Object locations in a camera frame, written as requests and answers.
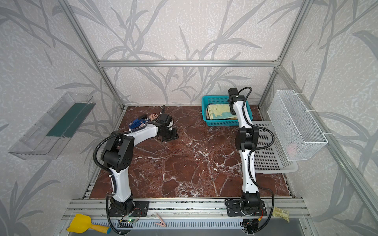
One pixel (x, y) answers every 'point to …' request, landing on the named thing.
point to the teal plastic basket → (241, 107)
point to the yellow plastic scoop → (81, 223)
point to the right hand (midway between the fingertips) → (241, 106)
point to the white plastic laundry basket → (271, 158)
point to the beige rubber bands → (153, 116)
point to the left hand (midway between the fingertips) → (179, 132)
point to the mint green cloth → (220, 111)
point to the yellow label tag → (284, 214)
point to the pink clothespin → (163, 224)
